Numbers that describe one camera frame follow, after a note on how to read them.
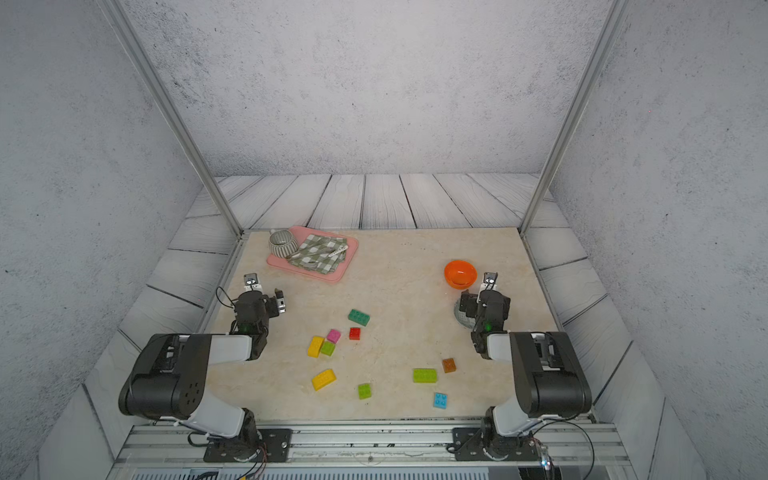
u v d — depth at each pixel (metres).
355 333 0.91
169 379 0.45
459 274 1.03
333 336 0.91
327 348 0.89
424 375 0.83
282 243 1.14
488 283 0.80
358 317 0.96
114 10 0.70
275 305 0.87
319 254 1.12
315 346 0.89
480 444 0.72
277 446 0.73
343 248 1.13
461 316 0.93
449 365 0.85
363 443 0.75
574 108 0.87
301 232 1.19
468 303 0.87
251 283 0.80
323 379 0.83
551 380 0.45
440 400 0.79
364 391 0.81
